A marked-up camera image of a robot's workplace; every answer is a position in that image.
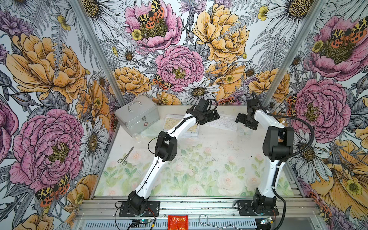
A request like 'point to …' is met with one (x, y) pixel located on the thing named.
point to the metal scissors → (124, 162)
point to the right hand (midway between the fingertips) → (242, 125)
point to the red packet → (178, 222)
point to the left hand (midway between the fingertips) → (213, 121)
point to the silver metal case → (138, 114)
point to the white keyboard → (224, 123)
